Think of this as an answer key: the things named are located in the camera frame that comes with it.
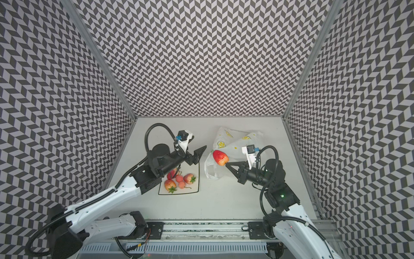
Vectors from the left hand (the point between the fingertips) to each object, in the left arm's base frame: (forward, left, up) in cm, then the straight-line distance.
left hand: (199, 142), depth 69 cm
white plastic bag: (+9, -15, -13) cm, 22 cm away
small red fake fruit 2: (-9, +11, -25) cm, 29 cm away
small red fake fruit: (-5, +13, -27) cm, 31 cm away
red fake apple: (-7, -9, -1) cm, 11 cm away
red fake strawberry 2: (-10, +16, -23) cm, 30 cm away
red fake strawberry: (-6, +7, -24) cm, 26 cm away
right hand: (-11, -11, -6) cm, 17 cm away
